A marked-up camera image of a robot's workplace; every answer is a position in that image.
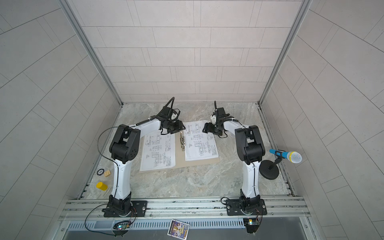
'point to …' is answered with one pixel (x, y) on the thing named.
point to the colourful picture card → (178, 229)
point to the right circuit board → (252, 224)
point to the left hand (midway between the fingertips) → (187, 125)
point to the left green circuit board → (122, 225)
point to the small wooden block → (107, 173)
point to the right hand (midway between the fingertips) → (207, 130)
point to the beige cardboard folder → (180, 156)
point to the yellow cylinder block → (102, 186)
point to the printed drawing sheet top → (158, 152)
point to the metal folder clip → (182, 142)
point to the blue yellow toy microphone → (293, 156)
